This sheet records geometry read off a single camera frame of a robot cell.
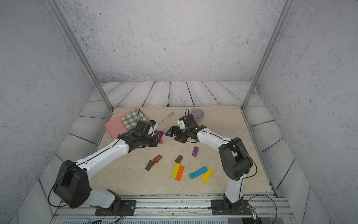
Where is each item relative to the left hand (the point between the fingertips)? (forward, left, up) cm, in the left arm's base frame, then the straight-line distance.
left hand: (162, 140), depth 85 cm
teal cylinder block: (-15, -21, -13) cm, 29 cm away
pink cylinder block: (+4, +1, -7) cm, 8 cm away
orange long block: (-15, -10, -14) cm, 23 cm away
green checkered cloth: (+27, +29, -12) cm, 41 cm away
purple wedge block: (+4, +1, +1) cm, 5 cm away
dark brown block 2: (-6, -10, -13) cm, 18 cm away
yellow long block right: (-17, -27, -13) cm, 34 cm away
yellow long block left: (-13, -8, -14) cm, 20 cm away
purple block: (-1, -20, -13) cm, 24 cm away
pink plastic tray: (+22, +38, -13) cm, 46 cm away
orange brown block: (-5, +4, -13) cm, 15 cm away
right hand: (+3, -5, 0) cm, 5 cm away
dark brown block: (-9, +9, -14) cm, 19 cm away
